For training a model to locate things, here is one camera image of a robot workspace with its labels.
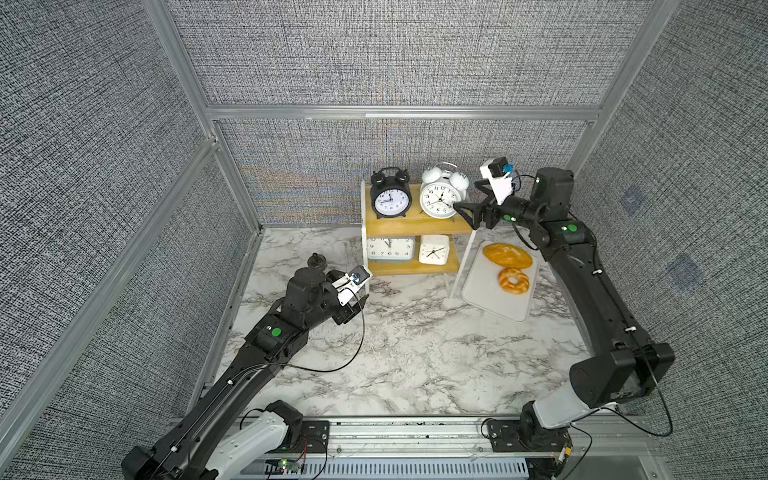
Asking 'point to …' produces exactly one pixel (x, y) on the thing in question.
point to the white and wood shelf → (415, 224)
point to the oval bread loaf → (508, 255)
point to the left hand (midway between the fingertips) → (360, 280)
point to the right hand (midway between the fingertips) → (472, 183)
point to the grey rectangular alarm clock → (394, 250)
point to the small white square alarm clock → (434, 249)
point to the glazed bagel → (520, 287)
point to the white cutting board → (482, 286)
